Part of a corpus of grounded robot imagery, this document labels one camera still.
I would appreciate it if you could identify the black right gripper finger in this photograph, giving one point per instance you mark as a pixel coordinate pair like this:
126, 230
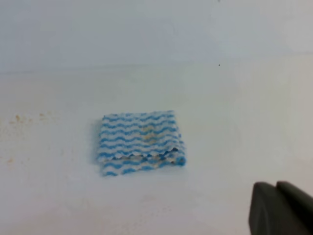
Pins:
283, 209

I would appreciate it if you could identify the blue white striped rag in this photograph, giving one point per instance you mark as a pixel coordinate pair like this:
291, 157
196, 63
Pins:
131, 142

